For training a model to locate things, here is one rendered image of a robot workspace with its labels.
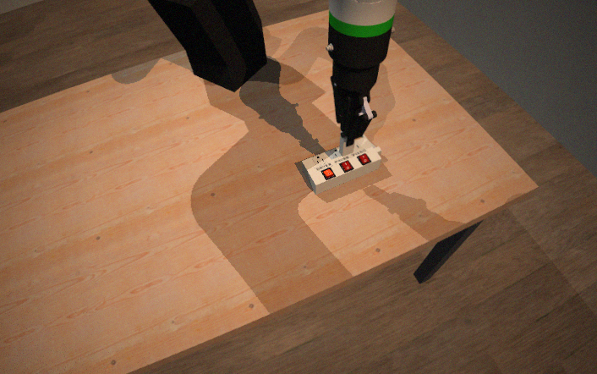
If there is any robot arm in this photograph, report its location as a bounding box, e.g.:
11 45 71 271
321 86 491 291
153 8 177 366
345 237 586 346
326 0 397 69

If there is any beige power strip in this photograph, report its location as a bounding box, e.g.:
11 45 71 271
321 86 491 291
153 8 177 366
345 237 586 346
302 134 381 195

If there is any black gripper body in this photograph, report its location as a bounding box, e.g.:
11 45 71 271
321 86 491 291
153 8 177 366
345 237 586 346
332 61 380 110

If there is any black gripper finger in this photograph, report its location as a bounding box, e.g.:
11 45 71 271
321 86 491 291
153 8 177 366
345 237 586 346
341 94 377 157
331 76 347 154

